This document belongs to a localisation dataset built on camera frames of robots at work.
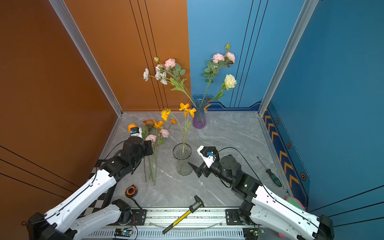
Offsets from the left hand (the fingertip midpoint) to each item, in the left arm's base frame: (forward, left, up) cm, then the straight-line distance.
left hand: (151, 140), depth 78 cm
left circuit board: (-38, +11, -23) cm, 45 cm away
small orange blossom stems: (+26, +4, -17) cm, 31 cm away
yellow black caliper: (-28, -22, -21) cm, 41 cm away
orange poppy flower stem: (+16, -7, +5) cm, 18 cm away
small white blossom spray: (+32, -12, +13) cm, 36 cm away
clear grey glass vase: (-5, -16, -4) cm, 17 cm away
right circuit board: (-38, -51, -22) cm, 67 cm away
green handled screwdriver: (-12, -68, -19) cm, 72 cm away
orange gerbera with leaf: (+25, +10, -15) cm, 31 cm away
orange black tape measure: (-20, +11, -18) cm, 29 cm away
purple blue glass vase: (+27, -25, -14) cm, 40 cm away
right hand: (-10, -23, +5) cm, 26 cm away
